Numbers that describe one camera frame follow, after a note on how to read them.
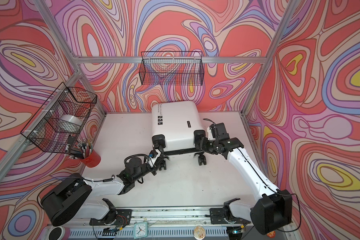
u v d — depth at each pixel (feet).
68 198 1.42
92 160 2.85
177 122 2.83
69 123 2.30
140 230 2.26
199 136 2.64
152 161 2.24
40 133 2.17
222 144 1.80
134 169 2.11
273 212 1.26
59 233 2.14
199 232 2.26
